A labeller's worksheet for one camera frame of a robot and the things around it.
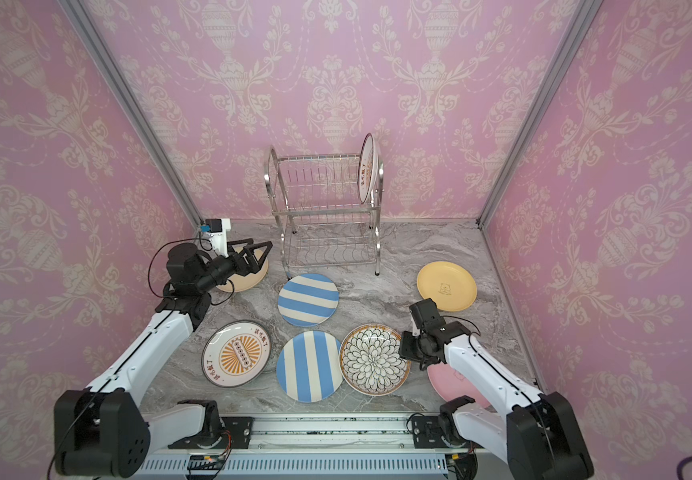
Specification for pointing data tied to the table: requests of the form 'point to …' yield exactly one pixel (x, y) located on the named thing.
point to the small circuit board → (205, 462)
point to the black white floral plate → (370, 361)
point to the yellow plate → (450, 285)
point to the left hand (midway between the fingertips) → (262, 244)
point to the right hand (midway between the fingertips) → (405, 349)
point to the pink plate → (449, 383)
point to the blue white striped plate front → (309, 366)
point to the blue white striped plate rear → (308, 300)
